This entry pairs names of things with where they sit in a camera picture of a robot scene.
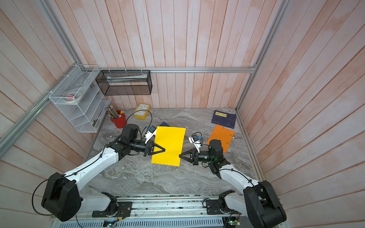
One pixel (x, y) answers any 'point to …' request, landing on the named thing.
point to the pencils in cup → (113, 113)
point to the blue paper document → (163, 124)
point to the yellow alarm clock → (142, 110)
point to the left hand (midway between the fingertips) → (167, 155)
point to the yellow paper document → (172, 139)
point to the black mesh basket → (125, 82)
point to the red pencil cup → (120, 122)
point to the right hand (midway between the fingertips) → (180, 143)
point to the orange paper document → (225, 136)
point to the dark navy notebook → (224, 118)
